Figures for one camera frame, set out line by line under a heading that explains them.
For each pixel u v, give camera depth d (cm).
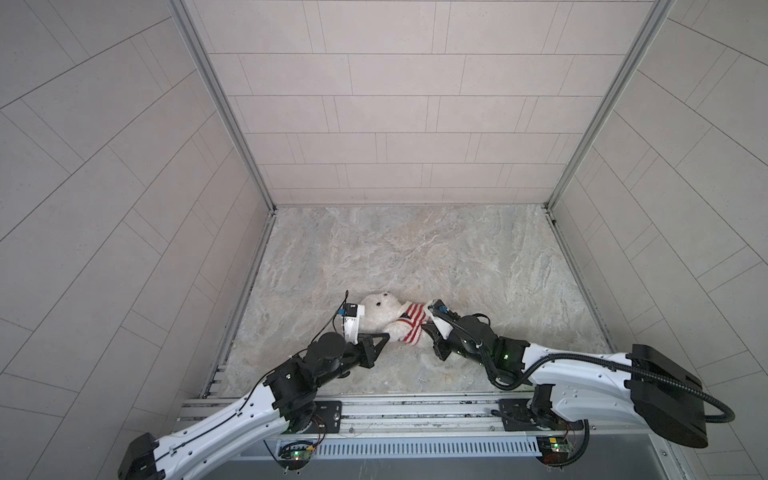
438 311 66
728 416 39
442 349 68
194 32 74
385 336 72
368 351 63
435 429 71
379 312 78
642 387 42
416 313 79
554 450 68
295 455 65
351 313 67
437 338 68
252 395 53
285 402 54
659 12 70
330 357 55
